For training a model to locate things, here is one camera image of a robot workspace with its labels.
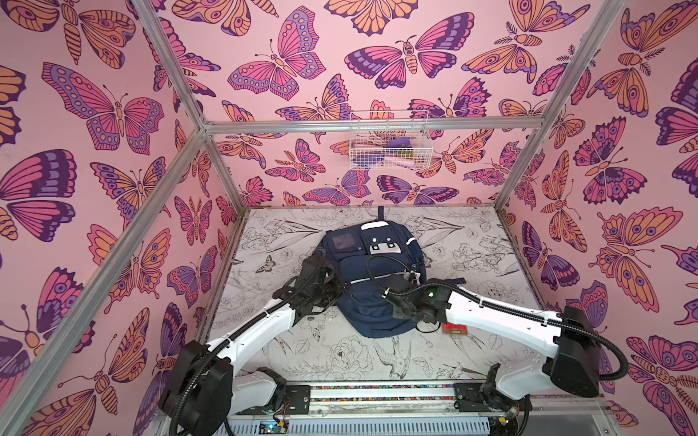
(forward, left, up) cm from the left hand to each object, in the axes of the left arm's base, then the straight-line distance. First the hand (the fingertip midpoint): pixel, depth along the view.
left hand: (353, 280), depth 83 cm
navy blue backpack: (+13, -7, -5) cm, 16 cm away
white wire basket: (+44, -13, +21) cm, 51 cm away
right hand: (-7, -14, -2) cm, 16 cm away
